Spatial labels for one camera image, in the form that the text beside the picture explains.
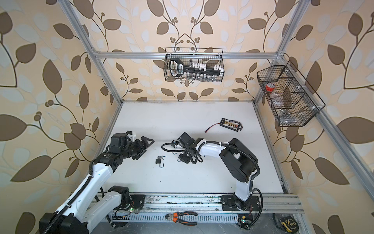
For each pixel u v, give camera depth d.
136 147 0.71
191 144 0.70
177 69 0.85
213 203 0.75
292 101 0.74
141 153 0.79
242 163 0.48
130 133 0.77
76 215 0.41
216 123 1.07
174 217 0.70
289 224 0.66
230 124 1.05
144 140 0.73
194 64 0.82
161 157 0.91
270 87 0.87
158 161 0.89
